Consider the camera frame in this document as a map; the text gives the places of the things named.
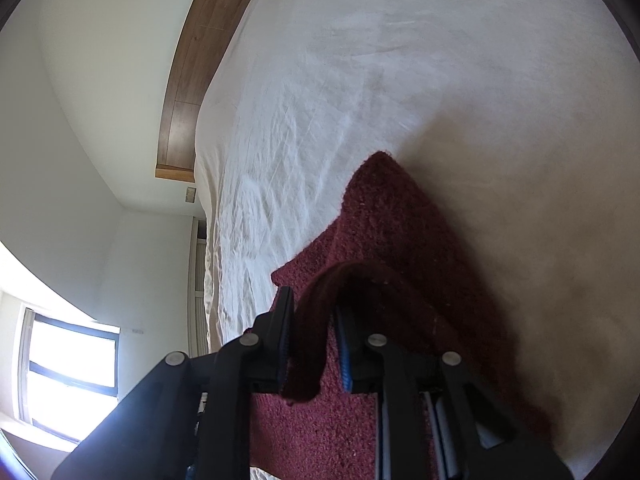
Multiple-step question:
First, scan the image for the dark red knit sweater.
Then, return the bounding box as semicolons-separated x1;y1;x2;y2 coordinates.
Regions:
246;149;551;480

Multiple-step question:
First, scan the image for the low white slatted cabinet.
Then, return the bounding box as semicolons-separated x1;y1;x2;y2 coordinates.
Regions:
186;218;221;358

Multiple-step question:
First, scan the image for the wooden headboard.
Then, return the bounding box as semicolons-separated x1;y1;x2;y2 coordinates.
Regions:
154;0;250;183

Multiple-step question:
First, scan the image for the white bed sheet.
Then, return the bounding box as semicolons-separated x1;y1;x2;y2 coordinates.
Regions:
195;0;639;478

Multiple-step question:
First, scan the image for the left wall switch plate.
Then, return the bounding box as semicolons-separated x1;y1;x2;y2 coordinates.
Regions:
186;186;196;204

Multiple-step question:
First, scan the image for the window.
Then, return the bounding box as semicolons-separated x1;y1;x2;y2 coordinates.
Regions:
1;292;120;451

